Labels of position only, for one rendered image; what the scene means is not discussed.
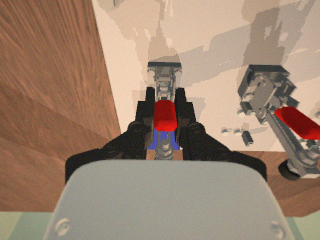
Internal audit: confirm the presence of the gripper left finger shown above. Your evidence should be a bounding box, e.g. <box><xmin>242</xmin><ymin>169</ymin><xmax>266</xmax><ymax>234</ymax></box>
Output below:
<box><xmin>65</xmin><ymin>87</ymin><xmax>155</xmax><ymax>186</ymax></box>

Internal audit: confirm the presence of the small black block with bolt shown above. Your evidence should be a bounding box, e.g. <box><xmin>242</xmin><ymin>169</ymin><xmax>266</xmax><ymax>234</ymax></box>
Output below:
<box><xmin>161</xmin><ymin>97</ymin><xmax>254</xmax><ymax>115</ymax></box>

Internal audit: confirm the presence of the toggle clamp with red handle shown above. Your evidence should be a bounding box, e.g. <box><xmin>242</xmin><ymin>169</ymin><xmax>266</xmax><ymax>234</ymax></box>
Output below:
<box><xmin>237</xmin><ymin>64</ymin><xmax>320</xmax><ymax>181</ymax></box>
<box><xmin>315</xmin><ymin>140</ymin><xmax>320</xmax><ymax>148</ymax></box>

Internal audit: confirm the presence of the white fixture plate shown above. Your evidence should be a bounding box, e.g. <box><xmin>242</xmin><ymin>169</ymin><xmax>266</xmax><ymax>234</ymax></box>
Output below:
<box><xmin>92</xmin><ymin>0</ymin><xmax>320</xmax><ymax>152</ymax></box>

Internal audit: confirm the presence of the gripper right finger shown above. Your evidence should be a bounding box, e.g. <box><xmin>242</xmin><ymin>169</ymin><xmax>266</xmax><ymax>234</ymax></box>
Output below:
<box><xmin>174</xmin><ymin>88</ymin><xmax>267</xmax><ymax>183</ymax></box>

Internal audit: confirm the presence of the blue flat plate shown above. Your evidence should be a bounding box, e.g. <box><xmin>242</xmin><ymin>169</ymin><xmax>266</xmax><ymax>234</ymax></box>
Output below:
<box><xmin>147</xmin><ymin>128</ymin><xmax>180</xmax><ymax>150</ymax></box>

